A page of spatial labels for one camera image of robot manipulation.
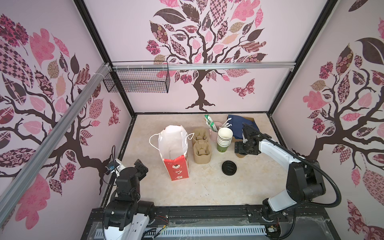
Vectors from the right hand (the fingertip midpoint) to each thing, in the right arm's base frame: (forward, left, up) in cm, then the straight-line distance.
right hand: (242, 148), depth 91 cm
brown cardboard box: (+7, +3, -1) cm, 8 cm away
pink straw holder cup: (+11, +17, 0) cm, 20 cm away
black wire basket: (+39, +65, +28) cm, 81 cm away
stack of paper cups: (+6, +11, +4) cm, 13 cm away
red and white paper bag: (+3, +43, +5) cm, 43 cm away
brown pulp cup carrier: (-1, +25, +3) cm, 25 cm away
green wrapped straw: (+14, +20, +10) cm, 26 cm away
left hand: (-18, +58, +13) cm, 62 cm away
